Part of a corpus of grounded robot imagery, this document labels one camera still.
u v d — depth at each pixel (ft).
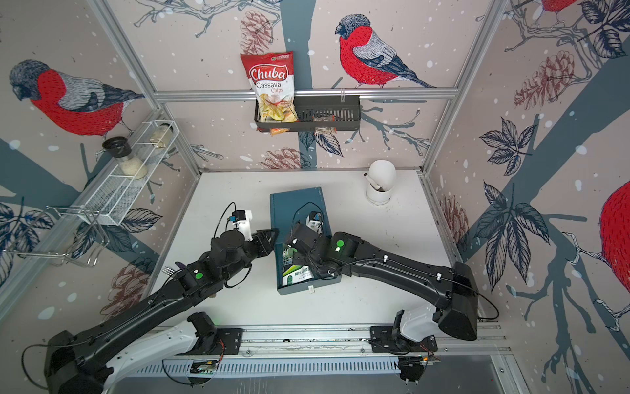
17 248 1.75
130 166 2.40
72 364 1.27
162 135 2.78
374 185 3.31
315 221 2.13
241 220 2.15
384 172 3.32
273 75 2.67
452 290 1.32
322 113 3.51
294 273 2.29
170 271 2.88
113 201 2.35
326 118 3.03
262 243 2.11
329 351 2.39
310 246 1.68
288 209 2.63
